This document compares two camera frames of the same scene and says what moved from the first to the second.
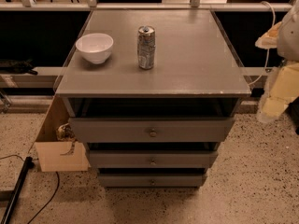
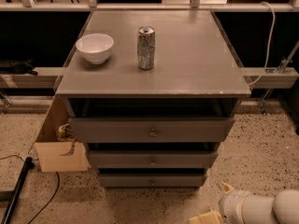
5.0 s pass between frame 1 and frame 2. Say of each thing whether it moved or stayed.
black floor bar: stayed
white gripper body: moved
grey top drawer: stayed
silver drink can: stayed
